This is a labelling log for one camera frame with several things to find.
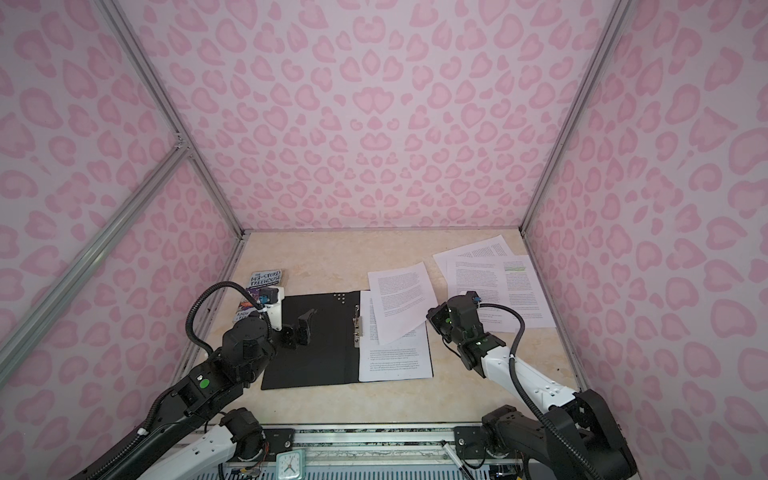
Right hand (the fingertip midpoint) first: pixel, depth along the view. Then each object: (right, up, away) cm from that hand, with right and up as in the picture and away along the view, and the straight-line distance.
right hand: (425, 307), depth 85 cm
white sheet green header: (+31, +6, +19) cm, 37 cm away
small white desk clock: (-33, -34, -15) cm, 49 cm away
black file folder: (+2, -13, +4) cm, 14 cm away
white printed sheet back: (-6, +1, +14) cm, 15 cm away
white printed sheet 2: (+28, +18, +29) cm, 44 cm away
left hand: (-32, +3, -12) cm, 35 cm away
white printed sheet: (-6, -15, +3) cm, 16 cm away
